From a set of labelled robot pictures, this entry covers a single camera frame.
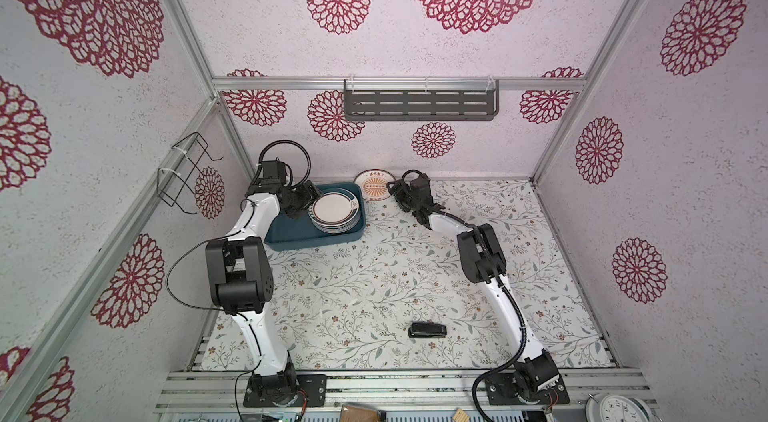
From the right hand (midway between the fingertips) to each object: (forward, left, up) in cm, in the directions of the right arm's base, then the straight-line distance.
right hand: (388, 183), depth 112 cm
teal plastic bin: (-23, +29, -2) cm, 37 cm away
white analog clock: (-68, -53, -4) cm, 86 cm away
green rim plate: (-14, +17, 0) cm, 22 cm away
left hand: (-17, +23, +8) cm, 30 cm away
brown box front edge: (-71, +4, -2) cm, 71 cm away
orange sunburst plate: (+5, +6, -6) cm, 10 cm away
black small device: (-51, -12, -6) cm, 53 cm away
